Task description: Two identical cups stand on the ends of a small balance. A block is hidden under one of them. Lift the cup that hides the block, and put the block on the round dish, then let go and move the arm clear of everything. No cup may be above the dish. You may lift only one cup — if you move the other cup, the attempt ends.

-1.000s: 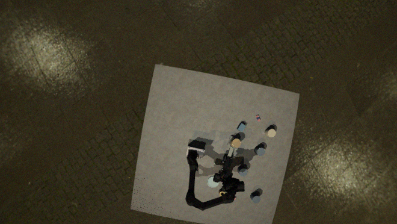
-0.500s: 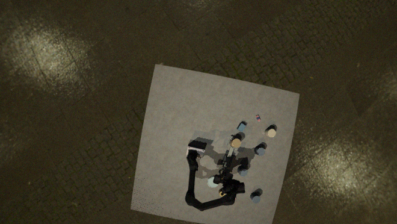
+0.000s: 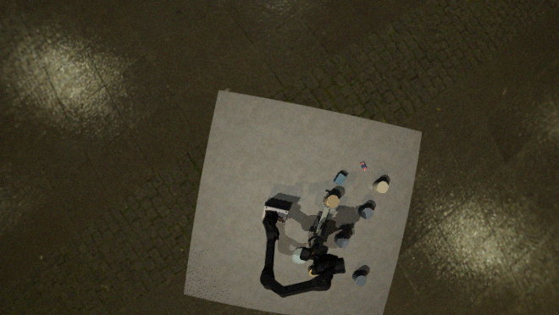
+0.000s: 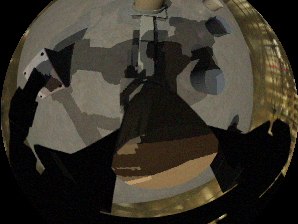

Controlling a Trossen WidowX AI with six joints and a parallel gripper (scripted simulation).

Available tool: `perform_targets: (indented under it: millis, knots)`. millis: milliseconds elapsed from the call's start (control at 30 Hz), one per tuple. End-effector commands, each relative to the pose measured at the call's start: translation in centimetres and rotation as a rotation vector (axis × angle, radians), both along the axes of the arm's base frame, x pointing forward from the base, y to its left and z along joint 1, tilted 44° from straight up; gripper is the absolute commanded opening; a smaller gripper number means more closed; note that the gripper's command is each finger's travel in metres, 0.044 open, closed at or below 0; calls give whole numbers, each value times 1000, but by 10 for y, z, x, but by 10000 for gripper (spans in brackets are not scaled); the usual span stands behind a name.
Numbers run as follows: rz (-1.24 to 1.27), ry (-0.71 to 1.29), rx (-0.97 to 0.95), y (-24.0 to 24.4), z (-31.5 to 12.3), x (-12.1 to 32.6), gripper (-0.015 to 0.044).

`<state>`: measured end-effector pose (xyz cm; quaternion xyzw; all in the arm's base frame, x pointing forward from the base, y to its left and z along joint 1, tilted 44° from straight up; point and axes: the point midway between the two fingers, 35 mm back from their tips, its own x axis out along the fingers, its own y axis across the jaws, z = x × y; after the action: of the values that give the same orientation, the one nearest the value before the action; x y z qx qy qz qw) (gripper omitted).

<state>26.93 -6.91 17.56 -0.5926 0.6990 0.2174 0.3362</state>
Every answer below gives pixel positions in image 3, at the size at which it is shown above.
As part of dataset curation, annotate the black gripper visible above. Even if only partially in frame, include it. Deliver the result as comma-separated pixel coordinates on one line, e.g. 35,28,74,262
300,247,338,267

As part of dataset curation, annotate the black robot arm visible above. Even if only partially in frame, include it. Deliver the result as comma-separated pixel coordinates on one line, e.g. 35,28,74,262
260,210,346,298

